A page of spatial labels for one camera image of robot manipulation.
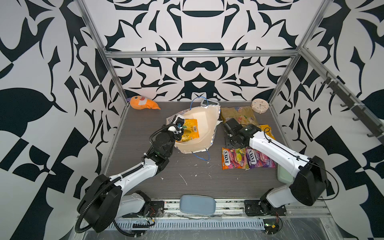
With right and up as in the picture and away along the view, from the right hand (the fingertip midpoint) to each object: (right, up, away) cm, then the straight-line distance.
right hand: (231, 142), depth 83 cm
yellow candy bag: (-22, +6, +16) cm, 28 cm away
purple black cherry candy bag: (+16, -11, +4) cm, 19 cm away
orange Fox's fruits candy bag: (+3, -10, +5) cm, 12 cm away
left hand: (-30, +15, -8) cm, 35 cm away
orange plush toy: (-59, +24, +25) cm, 68 cm away
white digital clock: (-11, +25, +33) cm, 43 cm away
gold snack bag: (+15, +15, +22) cm, 30 cm away
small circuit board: (+16, -37, -12) cm, 42 cm away
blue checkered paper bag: (-11, +13, +22) cm, 28 cm away
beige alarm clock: (+30, +23, +32) cm, 49 cm away
